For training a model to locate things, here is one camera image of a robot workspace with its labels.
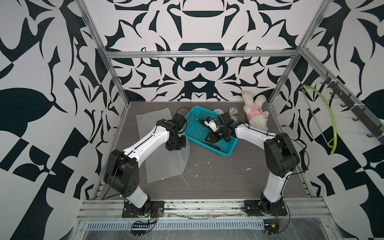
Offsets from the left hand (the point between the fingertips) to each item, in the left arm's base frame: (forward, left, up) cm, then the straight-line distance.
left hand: (180, 145), depth 85 cm
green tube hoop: (-12, -68, +16) cm, 71 cm away
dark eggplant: (+3, -20, -8) cm, 22 cm away
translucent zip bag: (-8, +9, -5) cm, 13 cm away
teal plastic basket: (+15, -11, -10) cm, 21 cm away
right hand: (+9, -17, -4) cm, 20 cm away
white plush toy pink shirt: (+19, -50, -2) cm, 54 cm away
